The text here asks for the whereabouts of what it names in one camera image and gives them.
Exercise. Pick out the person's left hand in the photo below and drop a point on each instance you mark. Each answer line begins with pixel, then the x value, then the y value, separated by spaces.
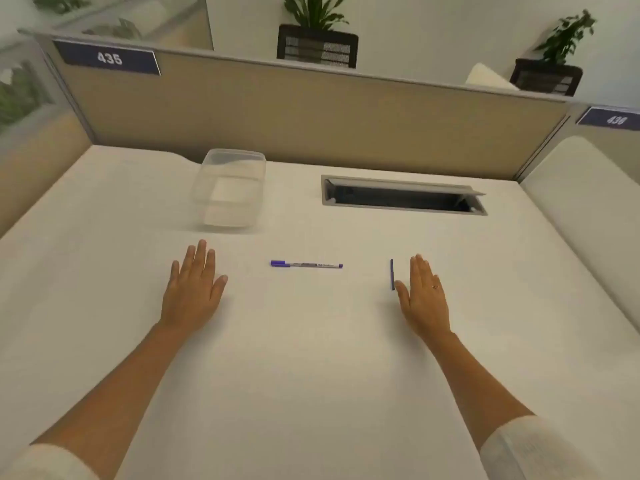
pixel 192 299

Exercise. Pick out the person's right hand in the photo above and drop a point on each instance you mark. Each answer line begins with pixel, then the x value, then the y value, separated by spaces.
pixel 425 304

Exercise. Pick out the thin blue refill stick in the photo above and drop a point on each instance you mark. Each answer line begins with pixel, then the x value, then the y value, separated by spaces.
pixel 392 274

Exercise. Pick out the clear plastic container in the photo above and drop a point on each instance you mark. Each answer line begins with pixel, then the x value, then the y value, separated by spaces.
pixel 227 194

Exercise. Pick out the white pen with blue cap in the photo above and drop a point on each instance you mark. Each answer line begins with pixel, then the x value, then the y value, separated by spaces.
pixel 310 265

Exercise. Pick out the person's left forearm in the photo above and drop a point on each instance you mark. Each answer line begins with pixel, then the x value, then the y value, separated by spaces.
pixel 115 389

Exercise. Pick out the person's right forearm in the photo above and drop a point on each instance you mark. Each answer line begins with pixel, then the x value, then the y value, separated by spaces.
pixel 475 384

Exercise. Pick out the long beige partition panel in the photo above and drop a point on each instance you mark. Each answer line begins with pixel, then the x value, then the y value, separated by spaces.
pixel 325 124

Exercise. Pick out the beige partition with glass strip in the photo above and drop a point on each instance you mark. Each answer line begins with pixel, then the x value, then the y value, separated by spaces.
pixel 35 159

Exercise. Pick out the white left sleeve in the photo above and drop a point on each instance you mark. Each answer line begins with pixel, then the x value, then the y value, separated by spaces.
pixel 45 467

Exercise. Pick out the short beige partition panel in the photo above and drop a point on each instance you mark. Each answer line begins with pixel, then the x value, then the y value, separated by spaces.
pixel 605 139

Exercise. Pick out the wide blue number sign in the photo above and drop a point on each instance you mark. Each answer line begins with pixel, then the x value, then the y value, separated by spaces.
pixel 110 58

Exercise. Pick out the small blue number sign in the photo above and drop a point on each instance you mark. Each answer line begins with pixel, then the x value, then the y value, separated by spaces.
pixel 612 118

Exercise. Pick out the green plant behind glass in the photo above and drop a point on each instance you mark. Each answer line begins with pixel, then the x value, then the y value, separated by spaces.
pixel 20 99

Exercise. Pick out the grey-framed glass partition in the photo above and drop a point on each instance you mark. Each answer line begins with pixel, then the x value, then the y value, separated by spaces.
pixel 175 34

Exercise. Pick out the small-leaved green plant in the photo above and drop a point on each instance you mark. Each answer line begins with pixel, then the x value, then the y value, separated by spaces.
pixel 567 39

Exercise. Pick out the tall feathery green plant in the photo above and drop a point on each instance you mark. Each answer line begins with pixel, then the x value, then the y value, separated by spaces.
pixel 60 2

